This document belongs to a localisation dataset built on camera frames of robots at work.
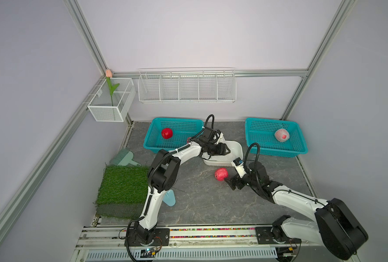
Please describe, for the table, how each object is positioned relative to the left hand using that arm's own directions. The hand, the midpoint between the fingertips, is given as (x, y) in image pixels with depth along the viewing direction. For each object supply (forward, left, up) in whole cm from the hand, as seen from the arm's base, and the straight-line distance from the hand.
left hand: (228, 152), depth 93 cm
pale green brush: (+7, +64, -9) cm, 65 cm away
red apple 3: (+11, -37, 0) cm, 38 cm away
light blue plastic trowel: (-21, +34, -9) cm, 41 cm away
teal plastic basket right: (+20, -28, -6) cm, 35 cm away
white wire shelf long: (+36, +21, +22) cm, 47 cm away
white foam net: (+11, -37, 0) cm, 38 cm away
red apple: (+20, +36, -4) cm, 42 cm away
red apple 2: (-12, +6, -2) cm, 13 cm away
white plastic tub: (-3, +1, -3) cm, 5 cm away
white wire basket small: (+14, +61, +26) cm, 68 cm away
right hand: (-12, 0, -2) cm, 12 cm away
